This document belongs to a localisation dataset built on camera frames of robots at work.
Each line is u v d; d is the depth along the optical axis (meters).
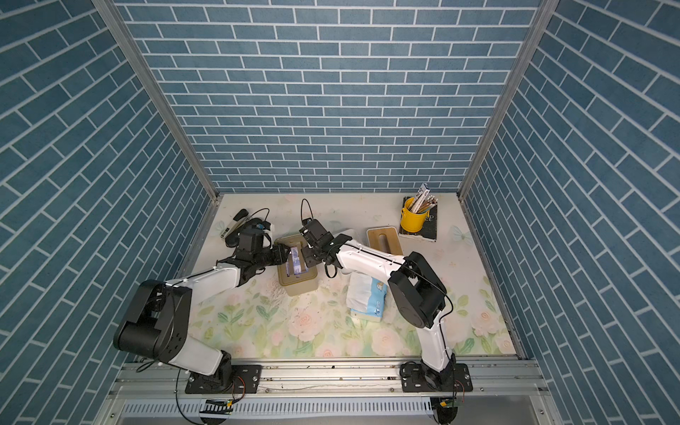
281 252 0.84
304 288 0.86
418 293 0.50
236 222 1.05
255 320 0.85
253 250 0.73
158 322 0.44
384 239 1.01
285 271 0.89
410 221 1.04
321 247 0.69
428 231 1.06
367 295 0.85
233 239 1.02
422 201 0.98
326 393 0.73
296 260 0.91
